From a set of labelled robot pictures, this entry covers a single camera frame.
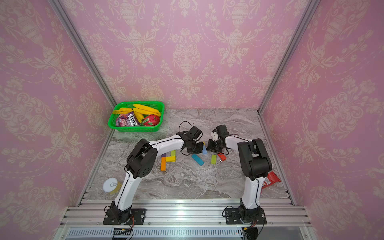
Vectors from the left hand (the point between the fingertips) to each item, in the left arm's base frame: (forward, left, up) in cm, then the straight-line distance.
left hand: (203, 152), depth 97 cm
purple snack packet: (+22, +52, +6) cm, 57 cm away
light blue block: (0, -1, +1) cm, 1 cm away
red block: (-3, -12, 0) cm, 12 cm away
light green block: (-2, +19, +2) cm, 19 cm away
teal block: (-5, +3, -1) cm, 6 cm away
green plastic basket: (+37, +34, +6) cm, 51 cm away
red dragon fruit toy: (+20, +37, +7) cm, 43 cm away
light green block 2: (-6, -6, +1) cm, 9 cm away
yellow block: (-5, +21, 0) cm, 21 cm away
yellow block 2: (+1, 0, +9) cm, 9 cm away
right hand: (+2, 0, 0) cm, 2 cm away
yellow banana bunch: (+29, +47, +8) cm, 56 cm away
